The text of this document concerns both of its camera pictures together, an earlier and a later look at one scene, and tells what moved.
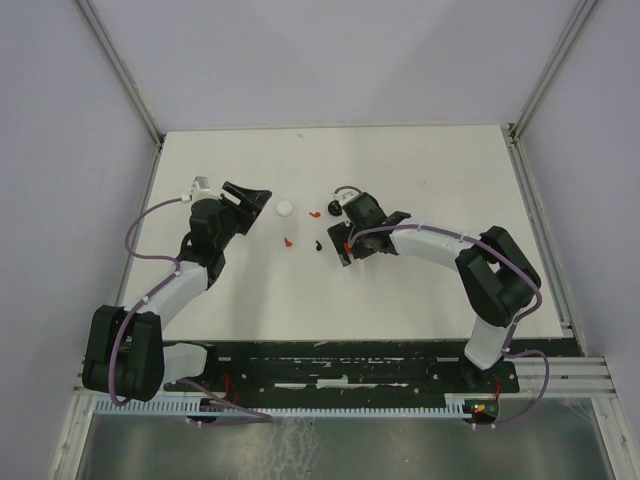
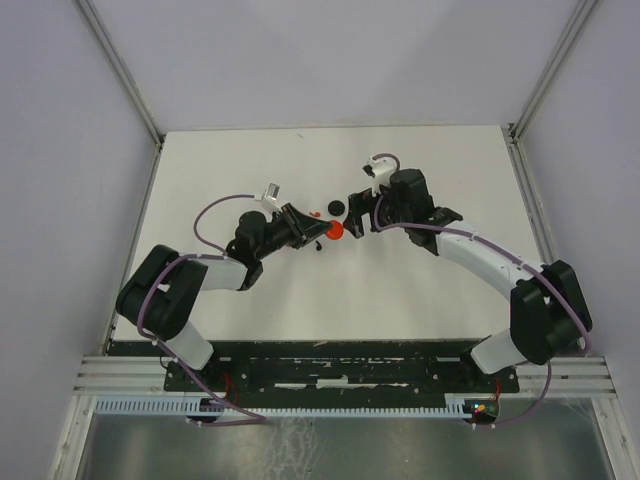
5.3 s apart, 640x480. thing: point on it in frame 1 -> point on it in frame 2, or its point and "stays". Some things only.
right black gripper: (339, 234) -> (360, 204)
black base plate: (343, 371) stays
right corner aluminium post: (580, 19) stays
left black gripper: (255, 198) -> (311, 228)
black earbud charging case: (335, 208) stays
